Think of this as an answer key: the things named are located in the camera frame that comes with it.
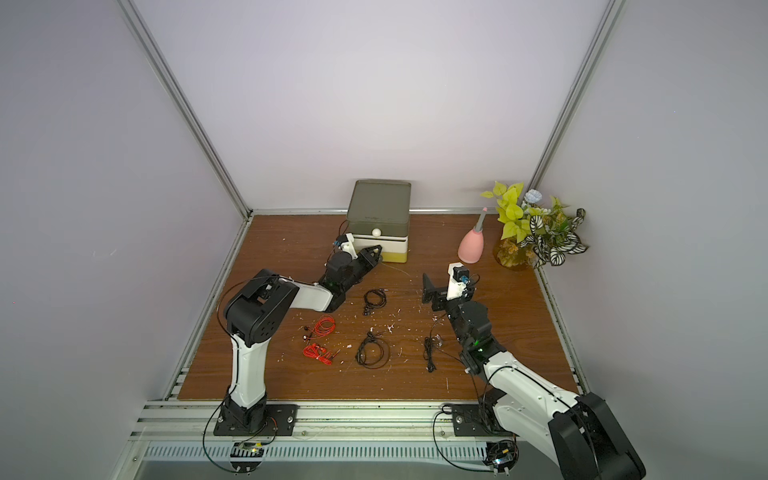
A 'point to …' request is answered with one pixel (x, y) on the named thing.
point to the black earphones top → (368, 306)
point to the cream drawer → (388, 243)
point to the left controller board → (246, 456)
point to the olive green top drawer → (379, 223)
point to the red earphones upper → (323, 326)
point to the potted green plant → (534, 234)
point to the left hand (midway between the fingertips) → (386, 247)
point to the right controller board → (501, 455)
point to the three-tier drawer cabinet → (380, 195)
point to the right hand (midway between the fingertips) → (443, 269)
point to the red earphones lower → (318, 352)
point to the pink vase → (471, 246)
